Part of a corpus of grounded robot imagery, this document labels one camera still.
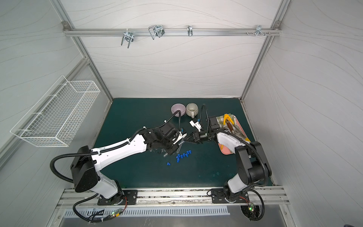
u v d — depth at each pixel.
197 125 0.81
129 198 0.73
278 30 0.78
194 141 0.76
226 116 1.04
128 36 0.79
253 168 0.45
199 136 0.75
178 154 0.88
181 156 0.88
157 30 0.77
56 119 0.69
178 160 0.86
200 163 0.87
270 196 0.75
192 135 0.77
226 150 0.91
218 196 0.73
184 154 0.88
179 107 1.09
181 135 0.70
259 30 0.76
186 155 0.88
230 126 1.01
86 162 0.42
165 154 0.77
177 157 0.86
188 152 0.89
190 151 0.88
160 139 0.60
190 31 0.78
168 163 0.84
